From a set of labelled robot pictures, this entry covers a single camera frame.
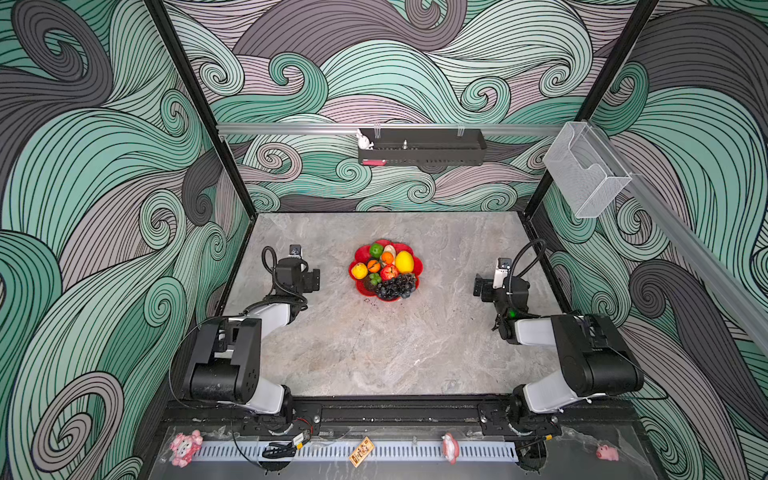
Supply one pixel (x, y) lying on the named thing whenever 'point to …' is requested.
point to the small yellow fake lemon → (359, 270)
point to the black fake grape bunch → (398, 287)
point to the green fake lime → (376, 250)
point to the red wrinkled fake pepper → (389, 272)
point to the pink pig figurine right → (608, 453)
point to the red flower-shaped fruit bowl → (362, 254)
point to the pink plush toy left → (184, 447)
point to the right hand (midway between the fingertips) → (495, 274)
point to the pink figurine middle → (450, 448)
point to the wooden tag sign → (361, 452)
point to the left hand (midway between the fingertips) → (298, 267)
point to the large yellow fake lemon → (404, 261)
